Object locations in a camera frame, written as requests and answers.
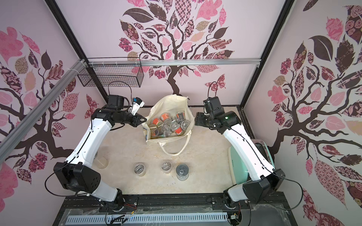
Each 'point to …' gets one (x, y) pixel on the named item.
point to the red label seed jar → (178, 130)
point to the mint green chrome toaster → (240, 172)
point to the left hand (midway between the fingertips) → (143, 122)
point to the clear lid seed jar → (166, 117)
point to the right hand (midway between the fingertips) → (199, 118)
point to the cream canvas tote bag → (170, 104)
